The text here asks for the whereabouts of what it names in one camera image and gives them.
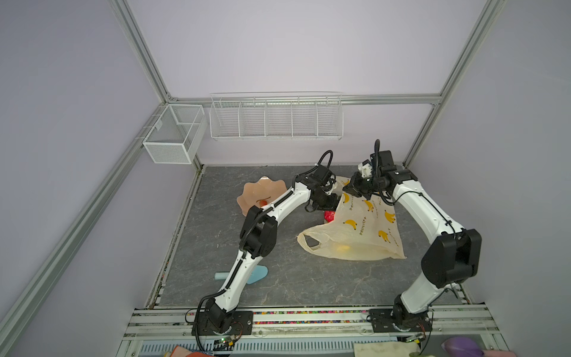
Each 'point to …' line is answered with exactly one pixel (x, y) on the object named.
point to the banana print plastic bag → (363, 230)
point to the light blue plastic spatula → (259, 274)
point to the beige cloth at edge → (385, 349)
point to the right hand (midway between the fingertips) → (343, 189)
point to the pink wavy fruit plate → (264, 189)
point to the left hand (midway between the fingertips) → (339, 211)
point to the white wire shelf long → (276, 116)
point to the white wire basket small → (175, 135)
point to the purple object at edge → (462, 346)
